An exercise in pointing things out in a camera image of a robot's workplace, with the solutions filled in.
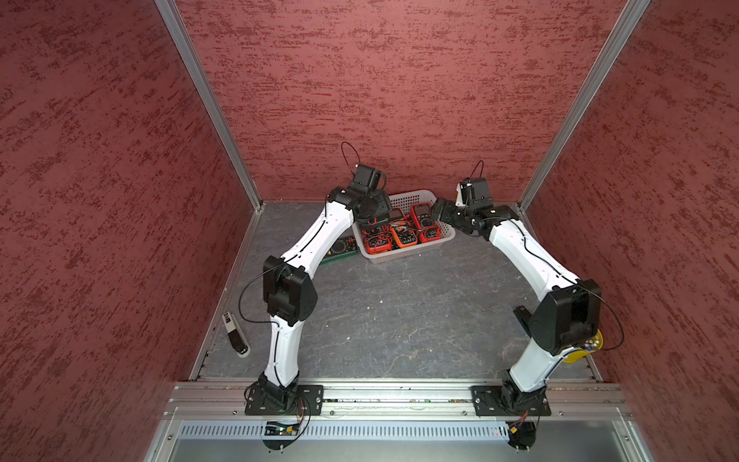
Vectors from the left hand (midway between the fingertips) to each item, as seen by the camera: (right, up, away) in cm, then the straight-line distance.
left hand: (380, 211), depth 89 cm
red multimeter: (-1, -10, +8) cm, 13 cm away
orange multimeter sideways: (+9, -7, +11) cm, 16 cm away
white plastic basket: (+10, +6, +24) cm, 27 cm away
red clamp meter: (+18, -6, +11) cm, 22 cm away
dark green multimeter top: (-14, -12, +14) cm, 24 cm away
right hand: (+19, -2, -1) cm, 19 cm away
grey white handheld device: (-42, -36, -8) cm, 56 cm away
